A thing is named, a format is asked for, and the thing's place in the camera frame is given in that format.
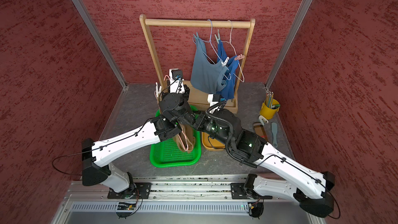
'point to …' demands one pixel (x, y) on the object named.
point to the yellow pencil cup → (269, 109)
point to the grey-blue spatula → (274, 126)
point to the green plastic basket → (165, 153)
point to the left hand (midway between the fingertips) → (167, 85)
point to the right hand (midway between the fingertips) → (185, 118)
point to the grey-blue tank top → (207, 77)
